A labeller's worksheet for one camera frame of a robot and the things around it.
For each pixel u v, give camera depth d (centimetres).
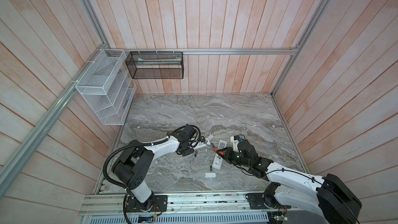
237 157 71
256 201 73
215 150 83
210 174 82
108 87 73
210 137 97
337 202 41
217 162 86
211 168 84
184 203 75
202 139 81
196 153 90
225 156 76
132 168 45
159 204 73
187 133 73
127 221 68
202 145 91
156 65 104
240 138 80
